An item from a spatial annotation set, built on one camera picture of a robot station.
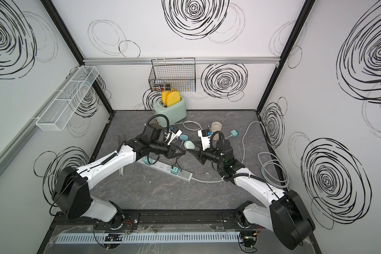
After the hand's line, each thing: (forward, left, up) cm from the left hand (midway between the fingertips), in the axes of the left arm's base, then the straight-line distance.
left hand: (184, 153), depth 76 cm
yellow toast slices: (+39, +11, +2) cm, 40 cm away
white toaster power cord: (+38, -1, -18) cm, 42 cm away
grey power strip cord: (0, -51, -18) cm, 54 cm away
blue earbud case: (+21, +2, -16) cm, 26 cm away
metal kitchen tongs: (+21, +44, -20) cm, 52 cm away
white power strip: (-2, +10, -16) cm, 19 cm away
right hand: (+3, -4, +2) cm, 6 cm away
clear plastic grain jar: (+24, -18, -8) cm, 32 cm away
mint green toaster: (+33, +8, -6) cm, 34 cm away
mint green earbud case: (+3, -3, +3) cm, 5 cm away
